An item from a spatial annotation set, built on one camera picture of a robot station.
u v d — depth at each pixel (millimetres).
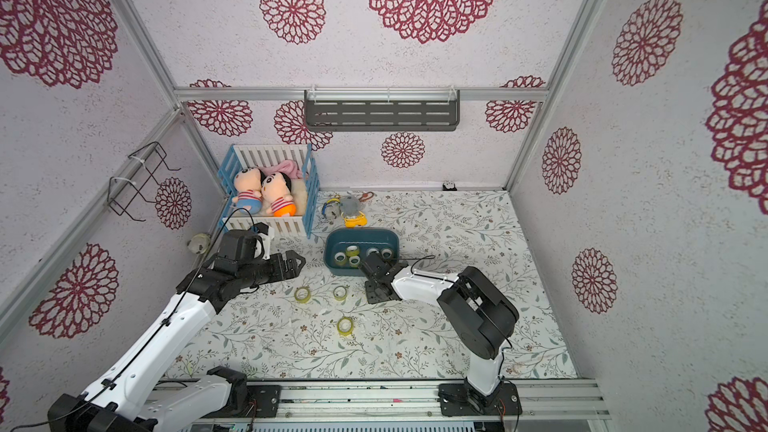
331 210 1091
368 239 1036
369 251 1017
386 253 1001
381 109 928
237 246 576
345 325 861
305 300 916
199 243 1025
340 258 999
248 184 1058
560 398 757
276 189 1027
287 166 1101
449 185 1246
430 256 1029
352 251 1001
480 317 473
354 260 994
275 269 687
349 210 1091
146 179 797
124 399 391
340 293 922
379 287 674
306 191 1066
